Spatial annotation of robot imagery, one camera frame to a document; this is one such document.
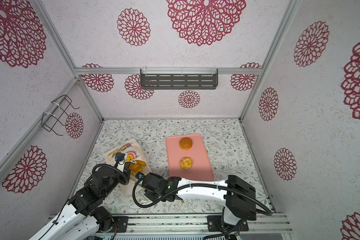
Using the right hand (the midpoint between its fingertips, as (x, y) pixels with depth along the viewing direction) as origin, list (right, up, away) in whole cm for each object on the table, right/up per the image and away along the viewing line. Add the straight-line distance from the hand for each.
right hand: (146, 186), depth 75 cm
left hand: (-9, +11, +1) cm, 14 cm away
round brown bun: (+21, +20, +25) cm, 38 cm away
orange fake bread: (-10, +6, +14) cm, 18 cm away
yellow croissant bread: (-7, +9, +15) cm, 19 cm away
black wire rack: (-47, +33, -2) cm, 58 cm away
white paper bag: (-10, +16, +7) cm, 21 cm away
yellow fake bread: (+21, +9, +17) cm, 28 cm away
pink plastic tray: (+30, +4, +18) cm, 35 cm away
